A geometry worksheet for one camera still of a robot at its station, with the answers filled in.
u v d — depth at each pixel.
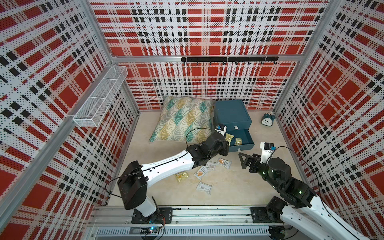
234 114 0.91
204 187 0.82
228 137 0.77
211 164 0.91
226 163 0.91
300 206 0.49
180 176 0.85
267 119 1.08
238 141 0.91
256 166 0.61
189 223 0.73
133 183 0.42
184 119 0.94
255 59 0.90
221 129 0.66
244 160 0.66
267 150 0.61
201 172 0.86
